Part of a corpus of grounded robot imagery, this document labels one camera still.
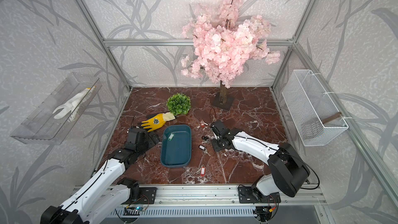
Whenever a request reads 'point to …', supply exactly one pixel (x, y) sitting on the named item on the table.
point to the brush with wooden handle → (312, 128)
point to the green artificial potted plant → (179, 103)
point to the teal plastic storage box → (176, 145)
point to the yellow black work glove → (158, 121)
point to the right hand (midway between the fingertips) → (216, 143)
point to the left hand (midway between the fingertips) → (154, 138)
